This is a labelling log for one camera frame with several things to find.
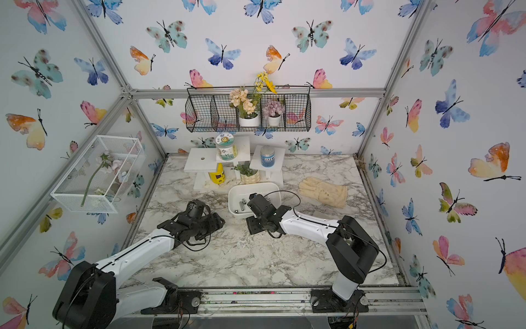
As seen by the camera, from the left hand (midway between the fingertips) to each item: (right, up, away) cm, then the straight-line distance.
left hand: (223, 222), depth 87 cm
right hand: (+13, +1, -1) cm, 13 cm away
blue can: (+19, +28, +3) cm, 34 cm away
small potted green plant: (+9, +20, +10) cm, 24 cm away
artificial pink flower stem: (-39, +24, -12) cm, 48 cm away
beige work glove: (+50, +10, +16) cm, 53 cm away
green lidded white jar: (+2, +30, -4) cm, 31 cm away
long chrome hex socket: (+6, +6, +12) cm, 15 cm away
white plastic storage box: (+4, +10, +17) cm, 20 cm away
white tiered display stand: (-11, +26, +10) cm, 30 cm away
